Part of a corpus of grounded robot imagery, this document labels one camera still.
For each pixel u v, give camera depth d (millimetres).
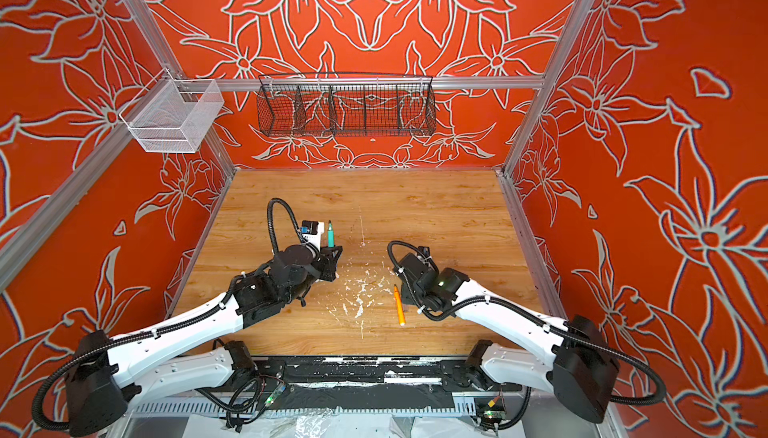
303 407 697
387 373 743
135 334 440
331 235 716
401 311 832
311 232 644
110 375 399
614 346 378
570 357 395
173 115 919
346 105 998
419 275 608
